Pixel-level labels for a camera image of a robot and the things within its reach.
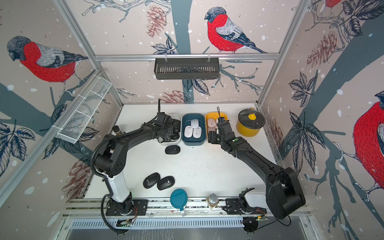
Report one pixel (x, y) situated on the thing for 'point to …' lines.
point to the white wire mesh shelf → (76, 123)
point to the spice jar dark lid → (115, 128)
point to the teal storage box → (186, 118)
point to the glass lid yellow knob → (251, 118)
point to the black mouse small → (175, 136)
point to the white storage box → (175, 142)
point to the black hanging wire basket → (186, 68)
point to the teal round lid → (179, 198)
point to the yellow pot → (245, 131)
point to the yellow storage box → (214, 115)
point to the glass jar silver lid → (212, 201)
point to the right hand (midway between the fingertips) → (213, 132)
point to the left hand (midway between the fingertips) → (169, 126)
